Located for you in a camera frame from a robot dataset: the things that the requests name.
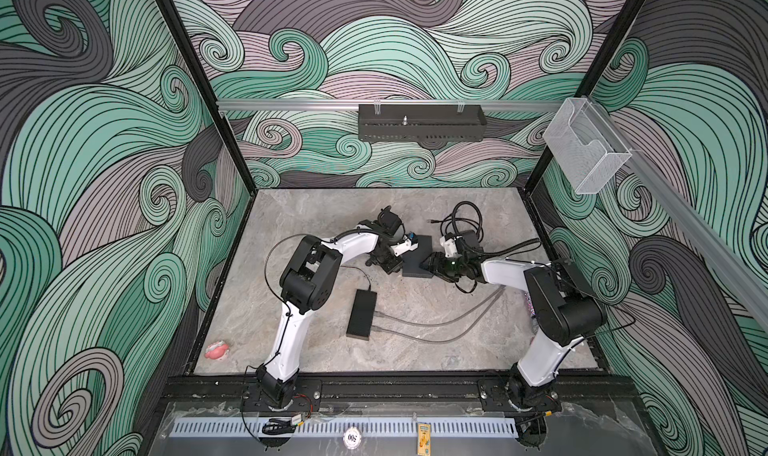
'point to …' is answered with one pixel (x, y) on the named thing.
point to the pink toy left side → (217, 351)
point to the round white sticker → (352, 438)
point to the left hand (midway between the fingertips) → (397, 264)
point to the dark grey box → (413, 259)
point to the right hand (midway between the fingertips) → (424, 267)
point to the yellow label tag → (424, 439)
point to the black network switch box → (362, 313)
